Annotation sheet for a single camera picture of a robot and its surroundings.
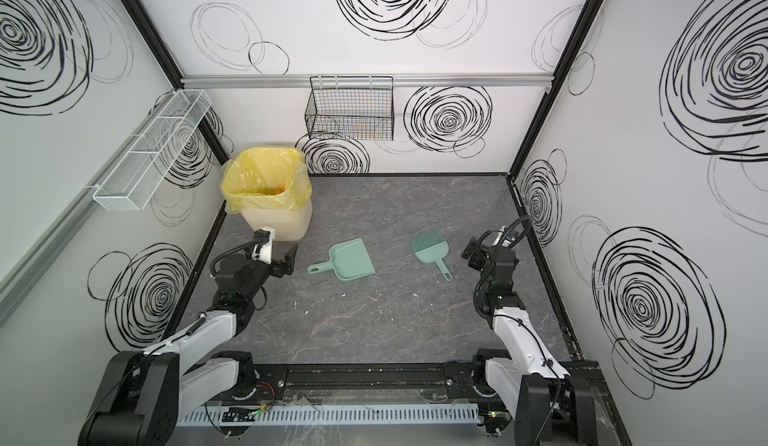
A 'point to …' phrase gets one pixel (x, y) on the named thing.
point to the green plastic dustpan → (349, 261)
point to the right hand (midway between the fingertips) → (482, 243)
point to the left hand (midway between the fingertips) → (283, 240)
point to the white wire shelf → (133, 180)
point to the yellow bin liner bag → (266, 177)
